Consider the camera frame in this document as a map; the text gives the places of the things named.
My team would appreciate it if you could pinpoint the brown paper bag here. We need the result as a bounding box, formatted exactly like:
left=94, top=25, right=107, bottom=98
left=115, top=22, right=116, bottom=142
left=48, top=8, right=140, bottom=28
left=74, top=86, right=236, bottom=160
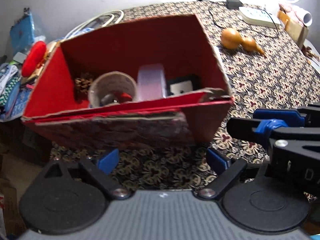
left=279, top=10, right=310, bottom=45

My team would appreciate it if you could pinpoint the clear plastic case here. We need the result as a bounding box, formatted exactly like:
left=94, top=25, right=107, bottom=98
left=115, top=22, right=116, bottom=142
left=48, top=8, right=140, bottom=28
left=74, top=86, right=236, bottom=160
left=137, top=64, right=167, bottom=102

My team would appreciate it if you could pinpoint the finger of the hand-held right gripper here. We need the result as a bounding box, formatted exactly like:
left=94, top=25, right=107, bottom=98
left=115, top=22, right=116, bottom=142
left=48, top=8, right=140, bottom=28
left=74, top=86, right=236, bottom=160
left=226, top=117, right=320, bottom=161
left=252, top=106, right=320, bottom=128

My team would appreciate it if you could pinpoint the green white striped cloth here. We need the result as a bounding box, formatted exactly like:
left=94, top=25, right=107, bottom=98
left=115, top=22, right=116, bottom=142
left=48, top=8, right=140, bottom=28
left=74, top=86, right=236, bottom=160
left=0, top=64, right=22, bottom=110

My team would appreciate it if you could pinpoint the white paper roll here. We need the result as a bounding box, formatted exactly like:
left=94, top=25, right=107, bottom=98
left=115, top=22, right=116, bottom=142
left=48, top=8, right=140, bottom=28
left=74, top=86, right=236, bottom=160
left=291, top=6, right=313, bottom=26

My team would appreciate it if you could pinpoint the red fuzzy case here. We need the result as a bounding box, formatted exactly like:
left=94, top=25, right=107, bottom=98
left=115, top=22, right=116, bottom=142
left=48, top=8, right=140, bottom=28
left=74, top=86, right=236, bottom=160
left=21, top=41, right=48, bottom=77

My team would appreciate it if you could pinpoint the blue white packet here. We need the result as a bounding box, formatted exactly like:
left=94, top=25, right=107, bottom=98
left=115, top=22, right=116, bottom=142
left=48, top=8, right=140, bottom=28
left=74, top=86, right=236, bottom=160
left=75, top=20, right=103, bottom=34

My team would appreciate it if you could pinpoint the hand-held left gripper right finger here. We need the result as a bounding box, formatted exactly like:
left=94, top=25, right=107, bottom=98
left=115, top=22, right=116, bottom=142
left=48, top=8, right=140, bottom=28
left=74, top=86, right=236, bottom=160
left=197, top=147, right=268, bottom=200

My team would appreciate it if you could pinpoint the coiled white cable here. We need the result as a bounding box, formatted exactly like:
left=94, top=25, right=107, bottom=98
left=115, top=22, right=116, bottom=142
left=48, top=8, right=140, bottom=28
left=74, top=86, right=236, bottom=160
left=64, top=10, right=124, bottom=39

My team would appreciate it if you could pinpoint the white power strip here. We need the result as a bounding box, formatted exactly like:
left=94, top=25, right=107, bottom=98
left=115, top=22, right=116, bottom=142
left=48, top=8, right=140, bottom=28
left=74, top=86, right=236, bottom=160
left=237, top=6, right=282, bottom=28

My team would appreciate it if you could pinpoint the wooden gourd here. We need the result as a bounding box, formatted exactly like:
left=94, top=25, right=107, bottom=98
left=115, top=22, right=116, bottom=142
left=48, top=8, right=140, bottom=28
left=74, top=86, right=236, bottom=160
left=220, top=27, right=265, bottom=55

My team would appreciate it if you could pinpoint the blue plastic bag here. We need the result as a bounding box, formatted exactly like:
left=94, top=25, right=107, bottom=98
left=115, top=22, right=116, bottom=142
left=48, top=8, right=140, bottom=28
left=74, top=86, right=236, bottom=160
left=10, top=7, right=44, bottom=49

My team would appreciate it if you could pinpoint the brown tape roll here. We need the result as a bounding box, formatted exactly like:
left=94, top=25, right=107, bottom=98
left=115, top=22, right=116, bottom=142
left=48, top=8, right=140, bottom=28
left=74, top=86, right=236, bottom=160
left=87, top=71, right=138, bottom=108

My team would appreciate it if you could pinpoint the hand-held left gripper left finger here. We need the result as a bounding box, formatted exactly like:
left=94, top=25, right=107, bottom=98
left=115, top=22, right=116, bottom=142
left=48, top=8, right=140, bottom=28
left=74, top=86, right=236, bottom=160
left=37, top=149, right=132, bottom=200

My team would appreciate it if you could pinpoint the pink plush toy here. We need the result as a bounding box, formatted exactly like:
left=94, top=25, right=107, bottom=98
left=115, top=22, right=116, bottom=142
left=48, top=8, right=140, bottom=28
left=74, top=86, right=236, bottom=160
left=279, top=3, right=304, bottom=18

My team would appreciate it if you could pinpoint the black cable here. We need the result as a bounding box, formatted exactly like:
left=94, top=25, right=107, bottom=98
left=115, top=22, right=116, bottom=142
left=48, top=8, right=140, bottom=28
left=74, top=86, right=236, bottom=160
left=196, top=0, right=280, bottom=39

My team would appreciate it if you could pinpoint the small black box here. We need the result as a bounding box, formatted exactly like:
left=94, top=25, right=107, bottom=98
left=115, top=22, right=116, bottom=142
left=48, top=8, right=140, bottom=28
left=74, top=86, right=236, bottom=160
left=166, top=74, right=200, bottom=95

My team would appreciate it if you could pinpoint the red cardboard box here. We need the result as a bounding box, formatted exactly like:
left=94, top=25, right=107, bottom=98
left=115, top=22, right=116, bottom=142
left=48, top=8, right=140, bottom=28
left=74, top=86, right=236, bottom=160
left=21, top=14, right=234, bottom=150

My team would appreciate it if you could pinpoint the pine cone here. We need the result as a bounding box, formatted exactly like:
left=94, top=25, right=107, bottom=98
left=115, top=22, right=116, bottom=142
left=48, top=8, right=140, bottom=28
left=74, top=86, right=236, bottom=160
left=74, top=72, right=94, bottom=97

